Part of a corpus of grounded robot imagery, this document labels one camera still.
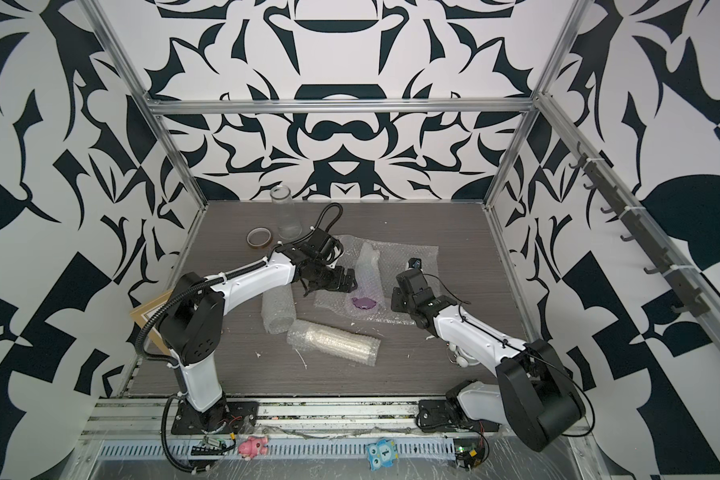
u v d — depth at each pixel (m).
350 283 0.81
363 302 0.88
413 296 0.67
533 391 0.42
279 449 0.71
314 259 0.71
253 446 0.69
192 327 0.48
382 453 0.69
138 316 0.75
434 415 0.74
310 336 0.82
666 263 0.50
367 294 0.85
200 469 0.67
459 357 0.81
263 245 1.08
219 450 0.72
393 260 1.02
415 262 0.79
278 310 0.84
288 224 1.12
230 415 0.74
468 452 0.71
